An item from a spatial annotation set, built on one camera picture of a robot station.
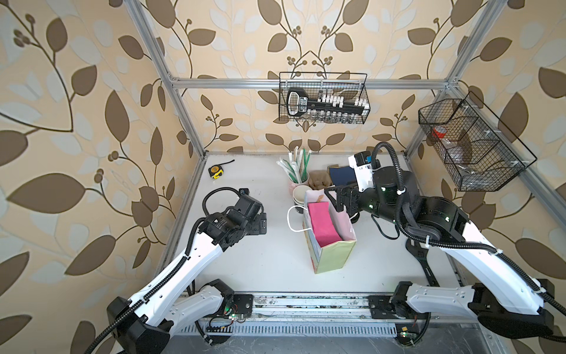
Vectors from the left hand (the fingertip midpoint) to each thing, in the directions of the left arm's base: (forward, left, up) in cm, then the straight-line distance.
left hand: (249, 219), depth 76 cm
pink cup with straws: (+22, -16, +3) cm, 27 cm away
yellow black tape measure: (+35, +23, -15) cm, 45 cm away
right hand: (0, -27, +20) cm, 33 cm away
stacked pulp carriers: (+29, -28, -14) cm, 43 cm away
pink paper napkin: (-1, -27, -3) cm, 27 cm away
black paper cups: (+14, -18, -5) cm, 23 cm away
